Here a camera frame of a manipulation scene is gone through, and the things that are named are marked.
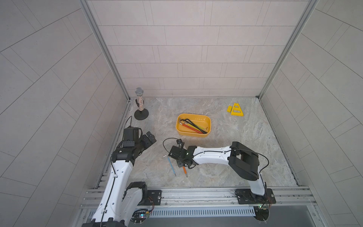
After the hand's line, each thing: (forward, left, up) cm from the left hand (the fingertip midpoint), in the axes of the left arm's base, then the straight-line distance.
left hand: (151, 137), depth 79 cm
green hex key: (+15, -30, -12) cm, 36 cm away
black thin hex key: (+15, -27, -12) cm, 33 cm away
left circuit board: (-35, +2, -11) cm, 37 cm away
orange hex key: (-14, -19, -13) cm, 27 cm away
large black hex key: (+19, -15, -10) cm, 26 cm away
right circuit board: (-33, -57, -13) cm, 67 cm away
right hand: (-7, -17, -16) cm, 24 cm away
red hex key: (+14, -23, -11) cm, 29 cm away
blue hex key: (-16, -13, -13) cm, 24 cm away
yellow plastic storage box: (+20, -31, -11) cm, 39 cm away
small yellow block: (+31, -53, -11) cm, 62 cm away
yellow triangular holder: (+30, -59, -11) cm, 67 cm away
